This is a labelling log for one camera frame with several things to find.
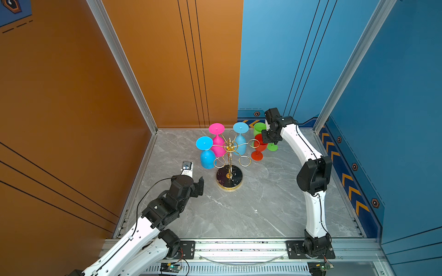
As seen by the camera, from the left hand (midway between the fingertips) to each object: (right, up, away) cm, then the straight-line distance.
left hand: (193, 175), depth 75 cm
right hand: (+37, +17, +21) cm, 46 cm away
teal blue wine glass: (+22, +14, +10) cm, 28 cm away
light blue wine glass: (+6, +7, +4) cm, 10 cm away
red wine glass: (+33, +12, +18) cm, 40 cm away
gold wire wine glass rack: (+16, -4, +17) cm, 24 cm away
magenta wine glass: (+11, +13, -1) cm, 17 cm away
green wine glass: (+44, +12, +34) cm, 56 cm away
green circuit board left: (-9, -37, -5) cm, 39 cm away
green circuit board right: (+55, -36, -6) cm, 66 cm away
